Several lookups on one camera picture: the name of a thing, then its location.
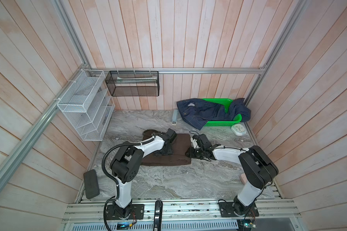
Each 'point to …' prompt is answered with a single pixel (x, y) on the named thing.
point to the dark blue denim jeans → (198, 112)
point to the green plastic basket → (225, 103)
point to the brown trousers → (180, 146)
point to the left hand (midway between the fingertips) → (164, 155)
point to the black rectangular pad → (91, 184)
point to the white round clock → (238, 129)
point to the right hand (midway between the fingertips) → (187, 153)
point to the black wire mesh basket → (133, 83)
